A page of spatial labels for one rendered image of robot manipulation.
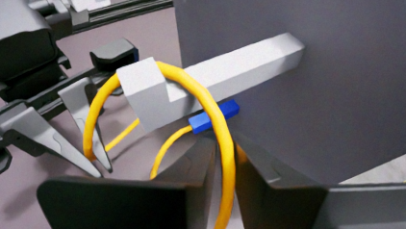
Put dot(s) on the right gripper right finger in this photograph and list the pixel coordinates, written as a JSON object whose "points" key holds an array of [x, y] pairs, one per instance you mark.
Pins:
{"points": [[273, 195]]}

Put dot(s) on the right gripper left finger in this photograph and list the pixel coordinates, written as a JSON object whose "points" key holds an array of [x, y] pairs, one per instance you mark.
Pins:
{"points": [[182, 201]]}

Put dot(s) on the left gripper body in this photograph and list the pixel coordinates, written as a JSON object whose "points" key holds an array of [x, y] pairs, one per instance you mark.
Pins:
{"points": [[33, 88]]}

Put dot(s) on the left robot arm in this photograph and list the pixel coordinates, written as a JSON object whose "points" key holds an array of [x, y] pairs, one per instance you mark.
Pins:
{"points": [[29, 30]]}

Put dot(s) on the yellow patch cord with blue plugs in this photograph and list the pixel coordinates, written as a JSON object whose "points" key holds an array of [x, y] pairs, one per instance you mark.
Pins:
{"points": [[211, 109]]}

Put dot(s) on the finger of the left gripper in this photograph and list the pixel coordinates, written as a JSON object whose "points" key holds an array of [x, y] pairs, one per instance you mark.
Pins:
{"points": [[77, 99], [28, 129]]}

